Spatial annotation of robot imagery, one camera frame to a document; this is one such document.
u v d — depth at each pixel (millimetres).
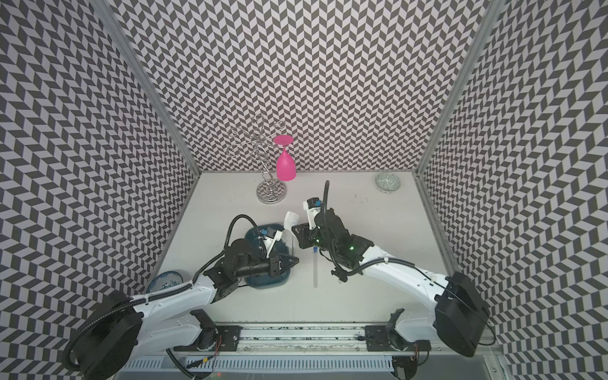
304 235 707
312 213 679
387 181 1118
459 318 401
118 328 406
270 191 1113
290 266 735
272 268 677
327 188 568
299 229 753
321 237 642
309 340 739
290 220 753
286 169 915
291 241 756
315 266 881
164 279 810
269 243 713
